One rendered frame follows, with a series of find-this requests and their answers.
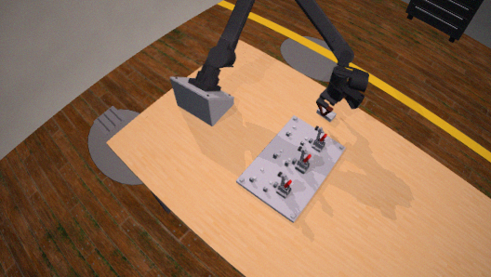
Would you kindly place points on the grey toggle clamp with red handle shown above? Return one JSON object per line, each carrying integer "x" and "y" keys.
{"x": 284, "y": 190}
{"x": 317, "y": 143}

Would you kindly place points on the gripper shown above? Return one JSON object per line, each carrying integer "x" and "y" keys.
{"x": 325, "y": 95}

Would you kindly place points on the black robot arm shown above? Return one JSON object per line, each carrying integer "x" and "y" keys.
{"x": 219, "y": 56}

